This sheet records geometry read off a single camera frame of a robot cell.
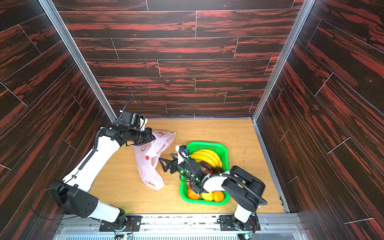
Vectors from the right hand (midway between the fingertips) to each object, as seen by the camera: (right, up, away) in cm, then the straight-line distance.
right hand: (167, 155), depth 79 cm
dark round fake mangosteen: (+28, -10, +6) cm, 30 cm away
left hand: (-6, +10, -1) cm, 11 cm away
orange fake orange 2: (+26, -20, -4) cm, 34 cm away
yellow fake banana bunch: (+23, -2, +8) cm, 24 cm away
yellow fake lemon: (+22, -22, -1) cm, 31 cm away
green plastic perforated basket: (+33, +1, +16) cm, 36 cm away
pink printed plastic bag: (-6, +1, -14) cm, 16 cm away
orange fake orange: (+14, -21, -3) cm, 25 cm away
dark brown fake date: (+22, -7, +8) cm, 24 cm away
